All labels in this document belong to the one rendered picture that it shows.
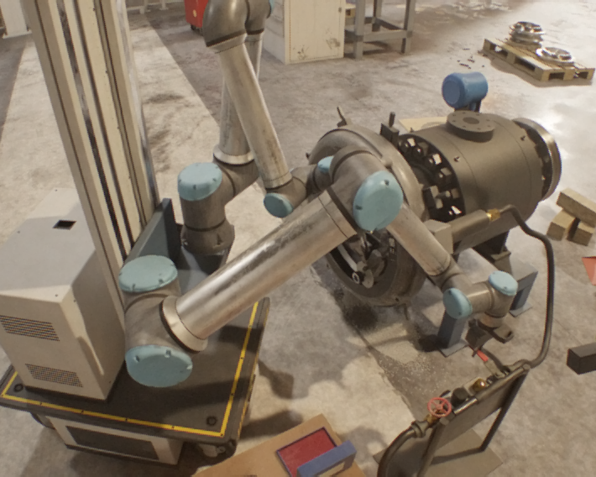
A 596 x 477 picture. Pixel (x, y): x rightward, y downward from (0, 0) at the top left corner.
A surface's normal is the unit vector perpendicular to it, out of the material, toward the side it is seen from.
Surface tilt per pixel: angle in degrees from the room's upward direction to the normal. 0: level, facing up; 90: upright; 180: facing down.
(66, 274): 0
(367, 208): 86
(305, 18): 90
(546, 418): 0
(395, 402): 0
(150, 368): 93
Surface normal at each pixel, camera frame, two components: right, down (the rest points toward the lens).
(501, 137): 0.18, -0.53
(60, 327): -0.13, 0.62
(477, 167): 0.32, -0.25
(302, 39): 0.39, 0.58
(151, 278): -0.03, -0.83
